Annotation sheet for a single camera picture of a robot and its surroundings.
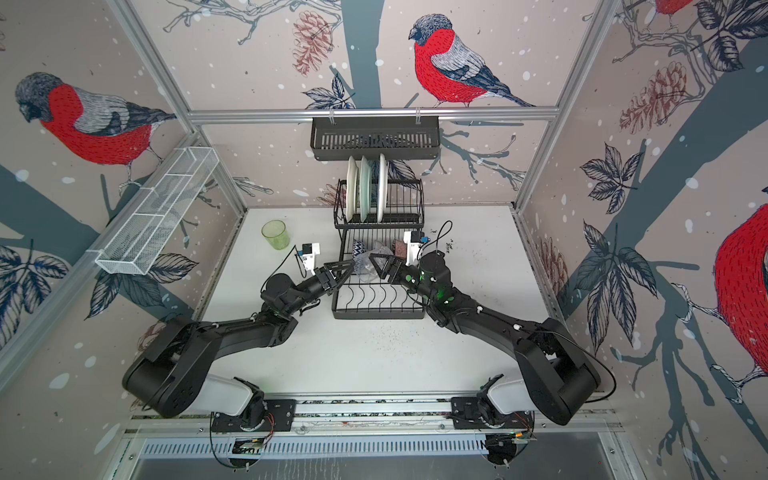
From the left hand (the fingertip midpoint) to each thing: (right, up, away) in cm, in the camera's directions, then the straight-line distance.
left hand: (353, 268), depth 74 cm
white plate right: (+7, +21, +2) cm, 22 cm away
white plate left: (-1, +21, +5) cm, 22 cm away
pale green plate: (+2, +21, +5) cm, 22 cm away
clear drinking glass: (+3, 0, +2) cm, 3 cm away
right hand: (+5, +1, +4) cm, 7 cm away
